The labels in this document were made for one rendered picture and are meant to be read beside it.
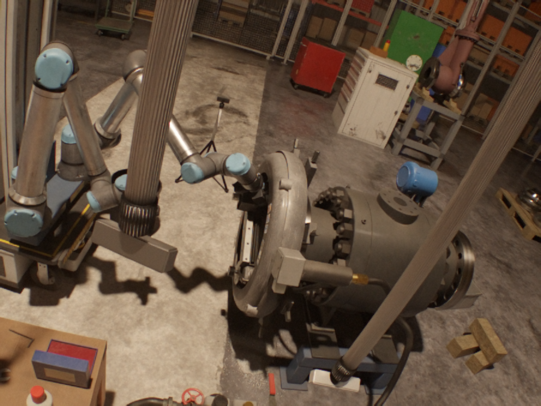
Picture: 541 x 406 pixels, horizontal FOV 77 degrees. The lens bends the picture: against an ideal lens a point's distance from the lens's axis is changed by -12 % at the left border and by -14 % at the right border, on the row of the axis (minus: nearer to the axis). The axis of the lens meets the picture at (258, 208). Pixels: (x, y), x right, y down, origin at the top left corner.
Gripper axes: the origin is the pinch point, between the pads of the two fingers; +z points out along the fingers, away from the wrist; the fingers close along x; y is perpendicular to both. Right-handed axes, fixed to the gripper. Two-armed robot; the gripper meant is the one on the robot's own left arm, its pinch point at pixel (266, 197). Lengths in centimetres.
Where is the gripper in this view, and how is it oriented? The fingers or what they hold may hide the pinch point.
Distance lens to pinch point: 182.2
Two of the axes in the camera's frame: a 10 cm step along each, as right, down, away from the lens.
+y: 9.2, -2.7, -2.9
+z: 3.8, 4.1, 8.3
